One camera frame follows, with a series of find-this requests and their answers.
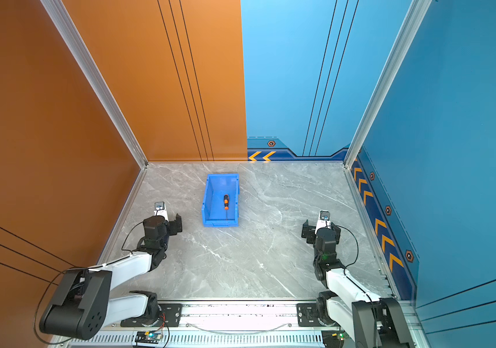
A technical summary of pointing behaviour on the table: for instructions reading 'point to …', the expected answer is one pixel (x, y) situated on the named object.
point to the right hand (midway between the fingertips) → (317, 221)
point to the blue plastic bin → (214, 213)
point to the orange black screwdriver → (226, 201)
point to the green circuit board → (149, 336)
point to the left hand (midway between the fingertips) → (165, 214)
